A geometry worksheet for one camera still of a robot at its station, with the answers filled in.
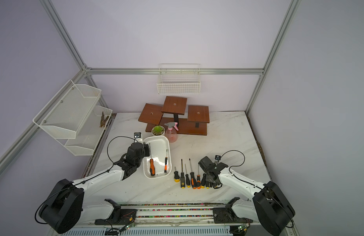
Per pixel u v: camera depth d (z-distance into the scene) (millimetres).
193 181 837
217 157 783
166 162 905
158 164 895
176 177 860
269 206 414
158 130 979
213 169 624
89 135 925
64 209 408
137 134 748
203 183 839
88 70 908
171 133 976
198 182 839
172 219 733
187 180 853
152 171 860
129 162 658
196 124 1110
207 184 824
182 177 859
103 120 981
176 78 956
